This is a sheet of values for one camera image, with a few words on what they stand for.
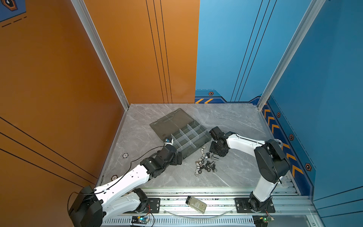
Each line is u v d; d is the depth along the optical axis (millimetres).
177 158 725
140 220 706
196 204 709
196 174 830
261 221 701
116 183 463
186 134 970
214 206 749
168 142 721
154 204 743
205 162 889
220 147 685
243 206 725
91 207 395
